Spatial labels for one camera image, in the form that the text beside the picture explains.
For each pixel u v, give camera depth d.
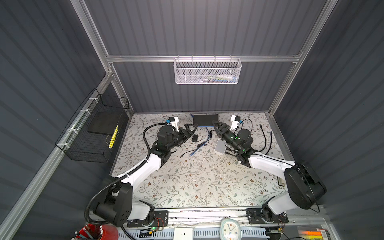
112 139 0.71
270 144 1.02
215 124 0.75
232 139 0.71
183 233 0.67
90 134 0.73
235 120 0.75
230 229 0.68
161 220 0.72
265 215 0.66
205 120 0.78
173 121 0.75
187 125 0.71
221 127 0.73
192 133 0.70
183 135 0.70
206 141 1.02
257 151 0.65
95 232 0.62
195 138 1.04
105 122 0.77
